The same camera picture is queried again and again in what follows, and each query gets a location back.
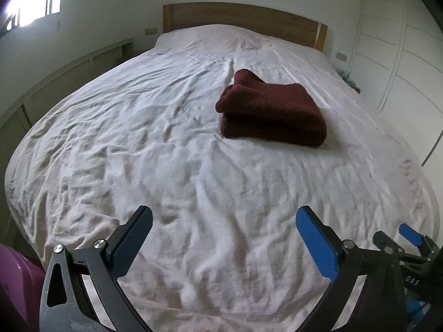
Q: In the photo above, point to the bright window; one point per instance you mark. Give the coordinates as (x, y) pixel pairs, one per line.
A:
(20, 13)

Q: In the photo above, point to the white bed sheet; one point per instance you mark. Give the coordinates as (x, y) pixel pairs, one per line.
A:
(224, 253)

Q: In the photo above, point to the bedside table with items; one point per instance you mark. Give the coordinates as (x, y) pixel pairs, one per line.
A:
(346, 78)

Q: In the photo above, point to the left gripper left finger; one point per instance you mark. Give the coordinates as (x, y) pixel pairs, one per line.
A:
(65, 304)

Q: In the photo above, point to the dark red knitted sweater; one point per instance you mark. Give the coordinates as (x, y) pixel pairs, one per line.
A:
(250, 107)

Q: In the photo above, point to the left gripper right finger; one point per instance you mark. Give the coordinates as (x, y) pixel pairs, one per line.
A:
(381, 304)

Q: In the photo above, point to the low white cabinet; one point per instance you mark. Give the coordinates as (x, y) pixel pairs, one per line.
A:
(18, 116)

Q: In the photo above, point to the magenta plastic bin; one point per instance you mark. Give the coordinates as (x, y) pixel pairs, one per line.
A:
(21, 288)

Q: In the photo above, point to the beige wall socket left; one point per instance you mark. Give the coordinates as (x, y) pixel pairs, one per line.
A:
(150, 31)

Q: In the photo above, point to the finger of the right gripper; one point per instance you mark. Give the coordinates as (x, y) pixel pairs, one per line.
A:
(411, 235)

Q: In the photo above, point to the wooden headboard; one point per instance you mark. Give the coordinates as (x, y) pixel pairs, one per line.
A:
(259, 19)

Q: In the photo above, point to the beige wall socket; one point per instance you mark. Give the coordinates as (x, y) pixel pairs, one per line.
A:
(150, 31)
(341, 56)

